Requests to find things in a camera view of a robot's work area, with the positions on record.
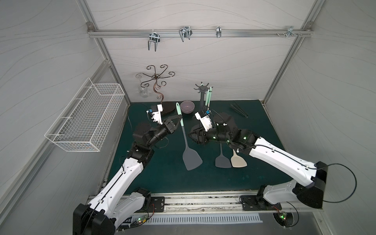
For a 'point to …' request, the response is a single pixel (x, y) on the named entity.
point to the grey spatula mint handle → (222, 161)
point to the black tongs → (234, 106)
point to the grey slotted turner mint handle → (190, 160)
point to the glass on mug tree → (144, 90)
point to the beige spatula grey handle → (237, 161)
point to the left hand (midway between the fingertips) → (182, 118)
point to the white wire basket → (85, 122)
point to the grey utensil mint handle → (208, 97)
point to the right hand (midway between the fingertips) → (189, 131)
